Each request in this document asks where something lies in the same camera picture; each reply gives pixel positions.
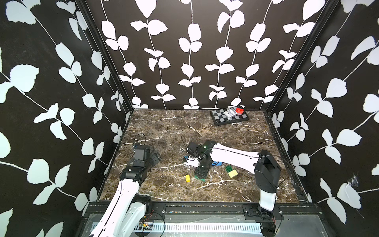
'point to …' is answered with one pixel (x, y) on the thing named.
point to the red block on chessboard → (240, 110)
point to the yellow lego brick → (187, 178)
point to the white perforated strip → (204, 227)
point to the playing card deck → (230, 113)
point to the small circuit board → (146, 225)
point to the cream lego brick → (233, 173)
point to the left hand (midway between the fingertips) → (156, 153)
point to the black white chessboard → (226, 116)
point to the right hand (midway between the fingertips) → (200, 170)
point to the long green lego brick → (196, 177)
